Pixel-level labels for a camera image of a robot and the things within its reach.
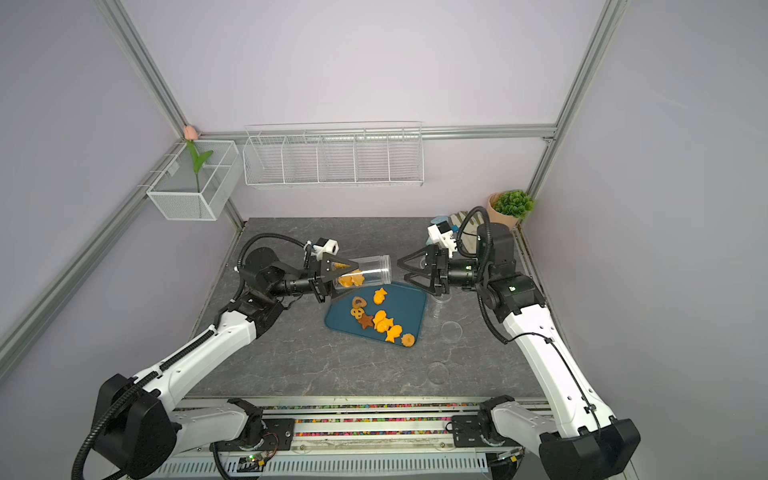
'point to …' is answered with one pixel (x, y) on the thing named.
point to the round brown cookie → (407, 339)
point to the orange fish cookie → (379, 296)
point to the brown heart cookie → (358, 302)
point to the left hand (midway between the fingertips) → (358, 280)
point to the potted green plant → (507, 207)
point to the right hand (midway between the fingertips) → (401, 273)
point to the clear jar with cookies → (438, 306)
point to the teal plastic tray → (392, 314)
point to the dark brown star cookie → (366, 321)
